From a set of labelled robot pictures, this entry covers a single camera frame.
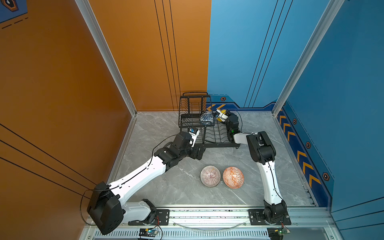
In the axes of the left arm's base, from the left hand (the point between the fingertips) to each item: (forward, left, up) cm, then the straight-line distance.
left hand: (198, 144), depth 79 cm
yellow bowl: (+28, -16, -2) cm, 32 cm away
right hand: (+34, -22, -6) cm, 41 cm away
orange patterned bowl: (-12, -20, -17) cm, 29 cm away
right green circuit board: (-36, -40, -18) cm, 57 cm away
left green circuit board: (-37, +24, -20) cm, 48 cm away
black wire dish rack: (+34, +2, -10) cm, 35 cm away
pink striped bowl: (-11, -7, -16) cm, 21 cm away
